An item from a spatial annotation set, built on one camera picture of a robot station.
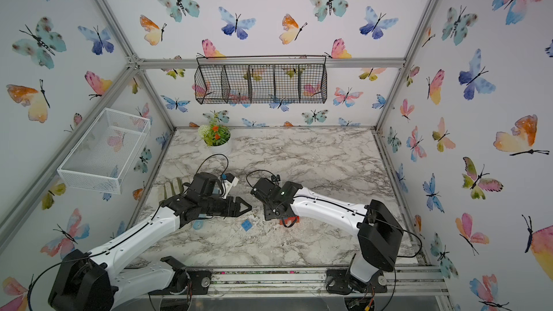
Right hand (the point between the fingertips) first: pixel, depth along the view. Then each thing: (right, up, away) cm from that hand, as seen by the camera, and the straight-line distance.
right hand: (276, 212), depth 81 cm
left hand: (-10, +3, -2) cm, 11 cm away
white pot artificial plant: (-27, +29, +17) cm, 43 cm away
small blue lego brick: (-12, -7, +6) cm, 15 cm away
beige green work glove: (-46, +6, +15) cm, 49 cm away
